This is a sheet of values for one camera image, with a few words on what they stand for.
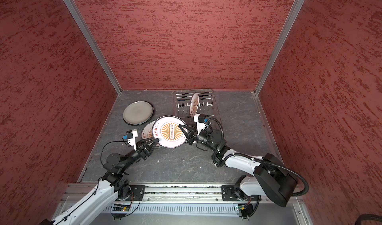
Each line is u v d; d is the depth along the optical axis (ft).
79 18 2.61
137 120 3.33
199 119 2.05
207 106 3.39
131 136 2.11
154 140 2.25
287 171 1.31
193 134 2.19
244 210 2.33
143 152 2.10
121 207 2.37
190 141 2.11
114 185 1.92
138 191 2.43
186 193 2.48
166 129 2.29
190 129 2.16
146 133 3.10
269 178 1.40
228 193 2.43
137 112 3.40
